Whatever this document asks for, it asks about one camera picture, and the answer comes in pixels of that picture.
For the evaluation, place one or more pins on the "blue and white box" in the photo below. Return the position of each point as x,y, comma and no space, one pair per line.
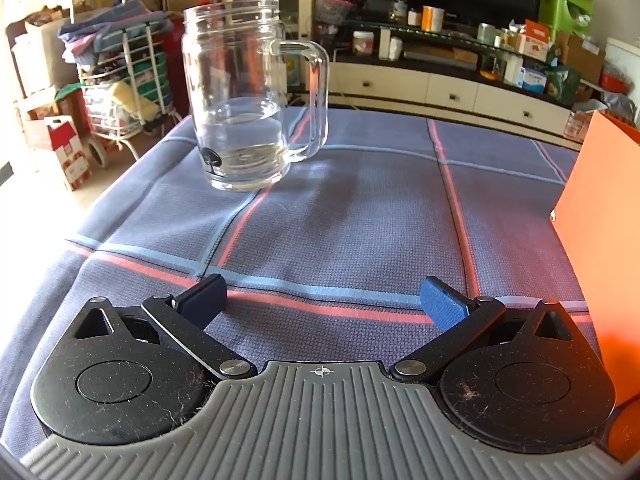
532,80

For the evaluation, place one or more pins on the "white labelled jar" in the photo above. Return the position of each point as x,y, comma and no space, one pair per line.
363,43

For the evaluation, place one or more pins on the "blue plaid tablecloth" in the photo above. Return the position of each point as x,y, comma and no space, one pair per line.
350,210

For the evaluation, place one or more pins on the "green snack bag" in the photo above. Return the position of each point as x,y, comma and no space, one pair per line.
562,85

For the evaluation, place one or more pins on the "red and white carton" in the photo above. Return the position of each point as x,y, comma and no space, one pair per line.
62,152

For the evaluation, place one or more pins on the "orange canister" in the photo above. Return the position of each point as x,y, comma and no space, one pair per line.
432,18

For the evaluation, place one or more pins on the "glass pump jar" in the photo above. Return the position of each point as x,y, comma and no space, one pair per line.
398,10

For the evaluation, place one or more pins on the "orange and white box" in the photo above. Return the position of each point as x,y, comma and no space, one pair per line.
532,40

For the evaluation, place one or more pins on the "orange tangerine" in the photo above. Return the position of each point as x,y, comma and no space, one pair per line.
627,432

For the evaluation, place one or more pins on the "pink plastic basket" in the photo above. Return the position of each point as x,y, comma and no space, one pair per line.
331,9

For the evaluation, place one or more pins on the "cream low television cabinet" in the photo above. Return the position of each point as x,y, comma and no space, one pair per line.
450,90

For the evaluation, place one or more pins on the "red basket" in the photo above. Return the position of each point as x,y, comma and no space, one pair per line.
614,83

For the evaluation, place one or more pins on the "stacked cardboard boxes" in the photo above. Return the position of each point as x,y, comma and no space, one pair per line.
37,50

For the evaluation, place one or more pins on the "orange cardboard box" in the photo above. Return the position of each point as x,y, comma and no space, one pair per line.
600,240

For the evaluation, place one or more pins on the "blue box with fruit picture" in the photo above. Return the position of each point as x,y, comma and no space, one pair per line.
293,71

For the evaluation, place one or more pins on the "white small fridge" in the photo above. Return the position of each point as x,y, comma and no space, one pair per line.
624,57

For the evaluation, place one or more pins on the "brown cardboard box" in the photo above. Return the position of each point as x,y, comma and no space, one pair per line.
582,57

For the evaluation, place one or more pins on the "green plastic drawer unit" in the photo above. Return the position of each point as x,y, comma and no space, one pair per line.
567,0

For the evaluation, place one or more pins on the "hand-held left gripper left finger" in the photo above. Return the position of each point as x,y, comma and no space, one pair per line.
202,301

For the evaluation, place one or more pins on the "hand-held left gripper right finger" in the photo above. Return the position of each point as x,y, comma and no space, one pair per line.
440,305

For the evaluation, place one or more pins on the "cream glass-door cabinet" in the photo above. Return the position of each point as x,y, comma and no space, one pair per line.
300,15

